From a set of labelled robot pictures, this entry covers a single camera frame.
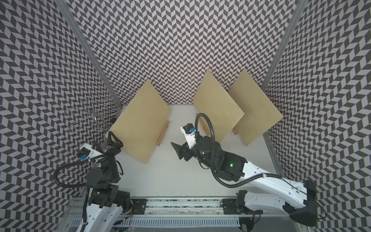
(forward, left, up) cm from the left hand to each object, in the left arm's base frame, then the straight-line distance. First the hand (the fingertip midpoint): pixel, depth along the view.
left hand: (106, 136), depth 66 cm
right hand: (-3, -35, +2) cm, 35 cm away
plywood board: (+10, -11, -6) cm, 16 cm away
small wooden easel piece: (+11, -18, -24) cm, 32 cm away
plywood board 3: (+12, -74, +2) cm, 75 cm away
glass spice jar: (+25, +14, -19) cm, 34 cm away
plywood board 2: (+31, -53, -8) cm, 62 cm away
